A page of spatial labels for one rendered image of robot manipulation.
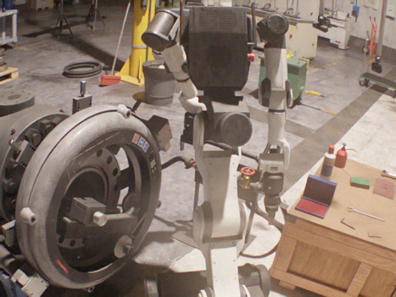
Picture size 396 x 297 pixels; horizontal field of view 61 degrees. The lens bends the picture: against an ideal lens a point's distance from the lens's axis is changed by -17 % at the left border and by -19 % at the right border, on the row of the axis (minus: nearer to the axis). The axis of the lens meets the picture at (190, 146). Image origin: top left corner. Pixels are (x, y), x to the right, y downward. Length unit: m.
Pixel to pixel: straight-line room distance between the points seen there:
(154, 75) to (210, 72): 2.72
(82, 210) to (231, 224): 0.54
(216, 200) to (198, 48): 0.54
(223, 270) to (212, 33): 0.87
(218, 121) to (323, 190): 0.79
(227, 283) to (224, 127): 0.60
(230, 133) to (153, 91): 2.88
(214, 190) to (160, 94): 2.76
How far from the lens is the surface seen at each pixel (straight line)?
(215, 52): 1.33
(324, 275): 1.96
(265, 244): 2.33
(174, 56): 1.59
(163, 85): 4.09
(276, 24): 1.44
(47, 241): 1.29
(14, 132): 1.55
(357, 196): 2.07
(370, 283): 1.93
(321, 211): 1.84
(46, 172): 1.20
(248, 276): 1.79
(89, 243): 1.66
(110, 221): 1.47
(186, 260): 2.15
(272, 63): 1.46
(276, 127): 1.50
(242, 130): 1.30
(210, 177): 1.45
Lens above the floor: 1.46
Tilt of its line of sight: 26 degrees down
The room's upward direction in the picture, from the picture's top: 4 degrees clockwise
